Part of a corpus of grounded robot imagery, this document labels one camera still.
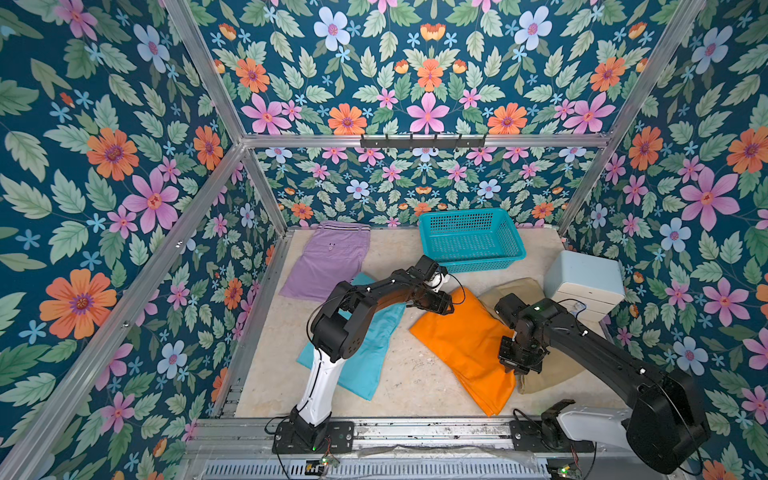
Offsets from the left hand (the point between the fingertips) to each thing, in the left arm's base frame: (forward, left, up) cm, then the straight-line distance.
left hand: (448, 309), depth 95 cm
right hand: (-21, -11, +5) cm, 25 cm away
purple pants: (+27, +39, 0) cm, 47 cm away
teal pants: (-18, +28, +1) cm, 33 cm away
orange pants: (-10, -5, 0) cm, 11 cm away
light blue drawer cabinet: (-2, -39, +12) cm, 41 cm away
